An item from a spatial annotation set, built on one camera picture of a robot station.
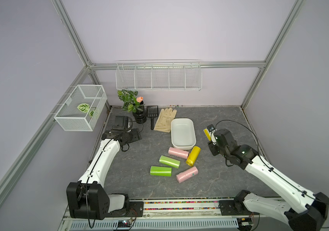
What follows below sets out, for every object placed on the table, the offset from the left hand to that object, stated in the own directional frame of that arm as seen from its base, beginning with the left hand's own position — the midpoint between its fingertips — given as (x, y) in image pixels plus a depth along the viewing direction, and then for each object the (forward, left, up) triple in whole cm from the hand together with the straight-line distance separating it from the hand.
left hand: (135, 137), depth 82 cm
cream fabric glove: (+23, -16, -18) cm, 33 cm away
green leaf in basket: (+12, +26, +14) cm, 32 cm away
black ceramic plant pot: (+25, 0, -9) cm, 27 cm away
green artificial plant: (+22, +4, +6) cm, 23 cm away
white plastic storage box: (+10, -30, -16) cm, 36 cm away
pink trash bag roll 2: (-20, -27, -12) cm, 36 cm away
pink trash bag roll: (-6, -25, -13) cm, 29 cm away
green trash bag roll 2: (-16, -16, -14) cm, 27 cm away
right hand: (-6, -44, +3) cm, 44 cm away
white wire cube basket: (+1, +28, +18) cm, 33 cm away
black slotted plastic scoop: (+35, -8, -18) cm, 40 cm away
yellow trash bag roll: (-7, -35, -15) cm, 38 cm away
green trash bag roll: (-11, -19, -13) cm, 26 cm away
